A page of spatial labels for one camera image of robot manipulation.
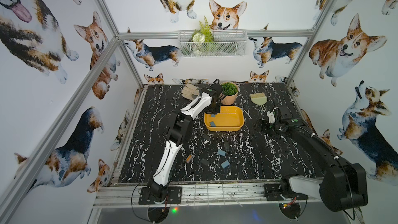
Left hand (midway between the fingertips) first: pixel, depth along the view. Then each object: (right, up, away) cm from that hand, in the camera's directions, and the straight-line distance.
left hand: (217, 110), depth 100 cm
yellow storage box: (+9, -6, +2) cm, 11 cm away
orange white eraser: (-17, -26, -14) cm, 34 cm away
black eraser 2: (+5, -20, -10) cm, 23 cm away
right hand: (+22, -8, -15) cm, 28 cm away
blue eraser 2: (+1, -23, -12) cm, 26 cm away
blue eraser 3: (-3, -9, 0) cm, 10 cm away
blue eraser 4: (+3, -28, -16) cm, 32 cm away
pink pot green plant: (+9, +13, +4) cm, 16 cm away
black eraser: (-7, -16, -6) cm, 18 cm away
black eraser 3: (-8, -27, -16) cm, 32 cm away
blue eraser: (-3, -4, 0) cm, 5 cm away
